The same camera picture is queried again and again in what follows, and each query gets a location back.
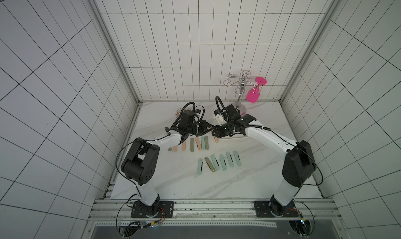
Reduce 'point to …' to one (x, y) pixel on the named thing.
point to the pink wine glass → (253, 95)
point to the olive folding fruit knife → (206, 142)
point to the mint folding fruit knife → (238, 161)
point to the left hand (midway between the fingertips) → (213, 129)
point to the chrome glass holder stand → (239, 91)
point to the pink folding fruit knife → (198, 143)
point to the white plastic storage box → (234, 136)
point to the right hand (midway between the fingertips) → (214, 129)
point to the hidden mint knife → (200, 166)
